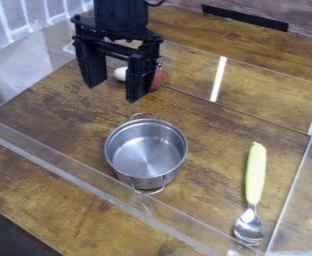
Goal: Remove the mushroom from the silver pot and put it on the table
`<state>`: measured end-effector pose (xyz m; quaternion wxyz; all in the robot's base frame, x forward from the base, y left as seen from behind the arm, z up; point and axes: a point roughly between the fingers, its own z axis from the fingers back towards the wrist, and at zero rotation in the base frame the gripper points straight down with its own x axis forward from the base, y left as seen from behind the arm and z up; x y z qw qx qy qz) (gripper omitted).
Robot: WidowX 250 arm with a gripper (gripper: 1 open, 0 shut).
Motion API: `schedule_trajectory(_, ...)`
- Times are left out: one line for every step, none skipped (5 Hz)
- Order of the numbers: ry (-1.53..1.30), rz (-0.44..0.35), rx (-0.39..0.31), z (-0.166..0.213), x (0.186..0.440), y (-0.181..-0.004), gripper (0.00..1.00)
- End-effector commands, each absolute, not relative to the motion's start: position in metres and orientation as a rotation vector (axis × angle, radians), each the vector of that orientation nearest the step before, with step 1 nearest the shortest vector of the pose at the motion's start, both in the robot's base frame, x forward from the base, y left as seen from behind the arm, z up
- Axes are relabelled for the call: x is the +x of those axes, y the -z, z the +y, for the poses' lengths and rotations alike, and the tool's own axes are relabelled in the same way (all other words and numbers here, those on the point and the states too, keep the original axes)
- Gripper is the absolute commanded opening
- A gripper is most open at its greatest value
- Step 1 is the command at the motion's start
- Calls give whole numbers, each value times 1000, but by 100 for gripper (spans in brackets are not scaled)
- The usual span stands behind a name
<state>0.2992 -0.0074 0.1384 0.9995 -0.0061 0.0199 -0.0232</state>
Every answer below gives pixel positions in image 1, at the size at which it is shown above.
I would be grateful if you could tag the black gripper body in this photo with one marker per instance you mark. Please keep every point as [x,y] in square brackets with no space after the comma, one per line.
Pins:
[119,20]

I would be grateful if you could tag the silver pot with handles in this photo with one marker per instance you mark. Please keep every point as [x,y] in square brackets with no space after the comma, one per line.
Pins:
[146,150]

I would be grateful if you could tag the spoon with yellow-green handle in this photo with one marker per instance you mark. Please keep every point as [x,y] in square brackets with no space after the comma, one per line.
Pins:
[249,228]

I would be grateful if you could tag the clear acrylic triangle bracket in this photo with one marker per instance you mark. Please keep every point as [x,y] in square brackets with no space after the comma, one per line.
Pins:
[68,48]

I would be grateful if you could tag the black strip on table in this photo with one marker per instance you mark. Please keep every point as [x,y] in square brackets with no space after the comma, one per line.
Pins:
[247,18]

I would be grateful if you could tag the red and white toy mushroom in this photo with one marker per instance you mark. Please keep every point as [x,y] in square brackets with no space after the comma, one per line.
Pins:
[121,74]

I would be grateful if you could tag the clear acrylic enclosure wall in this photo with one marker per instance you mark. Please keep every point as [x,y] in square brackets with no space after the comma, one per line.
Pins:
[202,236]

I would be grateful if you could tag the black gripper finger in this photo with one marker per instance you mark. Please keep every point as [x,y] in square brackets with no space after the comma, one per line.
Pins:
[139,63]
[93,63]

